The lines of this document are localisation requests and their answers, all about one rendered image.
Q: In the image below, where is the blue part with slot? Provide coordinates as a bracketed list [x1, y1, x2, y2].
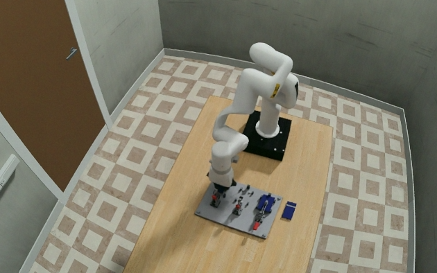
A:
[282, 201, 297, 220]

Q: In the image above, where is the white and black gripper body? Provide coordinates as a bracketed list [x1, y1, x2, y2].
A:
[209, 165, 234, 187]

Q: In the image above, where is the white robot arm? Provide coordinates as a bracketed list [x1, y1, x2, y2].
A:
[209, 43, 299, 175]

